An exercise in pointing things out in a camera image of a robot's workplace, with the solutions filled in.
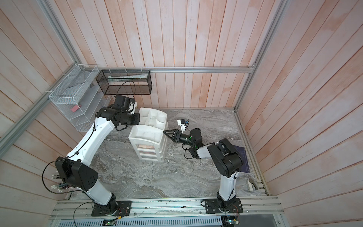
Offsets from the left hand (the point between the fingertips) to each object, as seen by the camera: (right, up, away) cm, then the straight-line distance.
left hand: (138, 121), depth 82 cm
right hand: (+15, -8, +1) cm, 17 cm away
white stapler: (+66, -37, -2) cm, 76 cm away
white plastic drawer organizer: (+6, -9, -3) cm, 11 cm away
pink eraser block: (-38, +8, +1) cm, 39 cm away
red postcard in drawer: (+4, -15, 0) cm, 15 cm away
